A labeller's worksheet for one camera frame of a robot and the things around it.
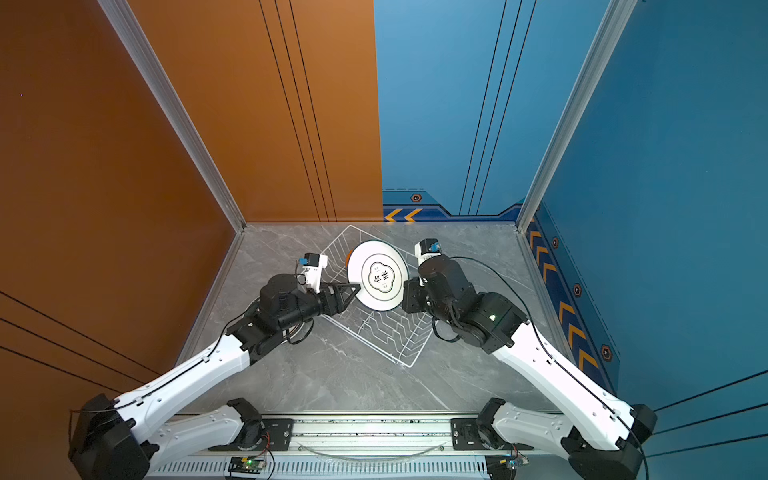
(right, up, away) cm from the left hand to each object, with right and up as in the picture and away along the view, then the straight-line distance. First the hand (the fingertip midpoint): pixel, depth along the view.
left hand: (355, 285), depth 73 cm
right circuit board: (+38, -41, -4) cm, 56 cm away
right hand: (+11, +1, -6) cm, 13 cm away
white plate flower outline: (+6, +4, -3) cm, 8 cm away
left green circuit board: (-25, -43, -3) cm, 50 cm away
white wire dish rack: (+10, -15, +10) cm, 20 cm away
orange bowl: (-2, +7, -1) cm, 7 cm away
